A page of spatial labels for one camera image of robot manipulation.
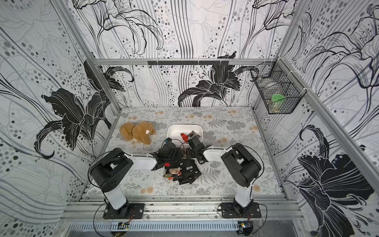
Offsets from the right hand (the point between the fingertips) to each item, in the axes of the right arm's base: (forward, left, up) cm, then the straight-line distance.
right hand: (190, 150), depth 97 cm
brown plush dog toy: (+7, +31, +13) cm, 34 cm away
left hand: (-4, +3, +1) cm, 5 cm away
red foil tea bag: (+7, +4, +6) cm, 10 cm away
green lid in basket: (+15, -49, +33) cm, 60 cm away
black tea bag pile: (-15, +1, +4) cm, 15 cm away
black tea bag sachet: (+13, -1, +1) cm, 13 cm away
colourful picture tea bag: (-16, +8, +4) cm, 18 cm away
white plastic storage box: (+14, +12, +3) cm, 18 cm away
